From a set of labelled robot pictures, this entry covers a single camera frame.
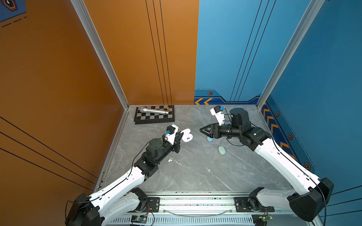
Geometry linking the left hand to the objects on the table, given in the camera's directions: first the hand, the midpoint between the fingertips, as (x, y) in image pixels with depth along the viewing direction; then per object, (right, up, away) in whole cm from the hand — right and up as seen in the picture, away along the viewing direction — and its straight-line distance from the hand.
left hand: (182, 131), depth 74 cm
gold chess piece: (-12, +13, +36) cm, 40 cm away
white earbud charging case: (+2, -2, -1) cm, 4 cm away
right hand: (+11, +1, -5) cm, 12 cm away
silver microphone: (-30, +13, +36) cm, 48 cm away
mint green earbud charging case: (+25, -14, +18) cm, 34 cm away
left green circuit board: (-22, -45, -2) cm, 50 cm away
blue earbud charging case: (+18, -8, +23) cm, 31 cm away
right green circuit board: (+42, -43, -4) cm, 60 cm away
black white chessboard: (-33, +7, +35) cm, 49 cm away
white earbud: (-8, -20, +15) cm, 27 cm away
